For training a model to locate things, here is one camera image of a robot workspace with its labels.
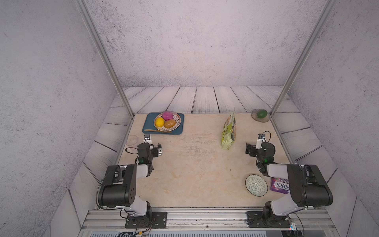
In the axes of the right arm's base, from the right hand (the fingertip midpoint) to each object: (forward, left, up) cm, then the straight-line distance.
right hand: (256, 142), depth 94 cm
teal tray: (+22, +75, -7) cm, 79 cm away
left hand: (-1, +65, +1) cm, 65 cm away
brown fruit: (+18, +57, -2) cm, 60 cm away
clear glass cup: (+4, +82, -3) cm, 82 cm away
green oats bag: (+1, +18, +7) cm, 20 cm away
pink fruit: (+26, +60, -1) cm, 65 cm away
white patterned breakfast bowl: (-24, +4, -7) cm, 25 cm away
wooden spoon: (+15, +68, -5) cm, 70 cm away
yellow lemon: (+20, +65, -2) cm, 68 cm away
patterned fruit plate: (+28, +54, -5) cm, 61 cm away
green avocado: (+29, -13, -4) cm, 32 cm away
